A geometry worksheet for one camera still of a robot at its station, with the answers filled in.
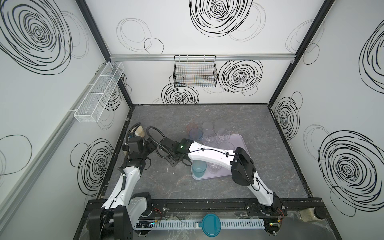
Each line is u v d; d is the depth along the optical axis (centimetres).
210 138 98
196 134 101
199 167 85
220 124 101
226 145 90
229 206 75
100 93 72
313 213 65
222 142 96
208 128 103
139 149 65
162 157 71
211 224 63
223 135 97
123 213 39
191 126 102
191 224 64
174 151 62
